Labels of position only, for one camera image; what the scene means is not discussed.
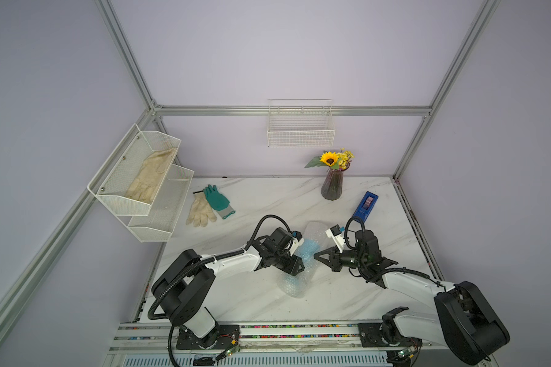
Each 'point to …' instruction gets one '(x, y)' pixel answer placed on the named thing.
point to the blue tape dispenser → (366, 206)
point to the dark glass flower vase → (332, 185)
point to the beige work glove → (200, 211)
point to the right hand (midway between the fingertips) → (317, 259)
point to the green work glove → (218, 202)
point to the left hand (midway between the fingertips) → (297, 268)
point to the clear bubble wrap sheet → (314, 235)
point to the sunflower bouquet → (339, 160)
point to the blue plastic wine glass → (306, 251)
